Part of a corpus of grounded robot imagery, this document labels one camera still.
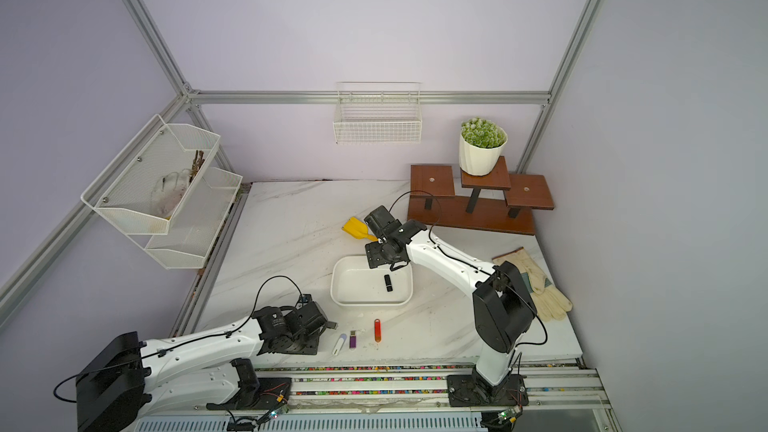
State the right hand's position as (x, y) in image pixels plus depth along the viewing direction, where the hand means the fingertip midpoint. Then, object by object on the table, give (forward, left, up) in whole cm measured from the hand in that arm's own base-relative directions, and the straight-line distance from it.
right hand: (386, 257), depth 87 cm
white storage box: (-3, +11, -11) cm, 15 cm away
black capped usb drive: (-3, 0, -10) cm, 11 cm away
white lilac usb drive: (-21, +14, -10) cm, 27 cm away
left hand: (-22, +22, -11) cm, 33 cm away
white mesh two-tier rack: (+7, +61, +2) cm, 61 cm away
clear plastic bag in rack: (+9, +57, +21) cm, 61 cm away
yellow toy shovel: (+18, +11, -10) cm, 23 cm away
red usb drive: (-18, +3, -10) cm, 21 cm away
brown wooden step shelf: (+30, -43, -10) cm, 54 cm away
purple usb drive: (-20, +10, -10) cm, 25 cm away
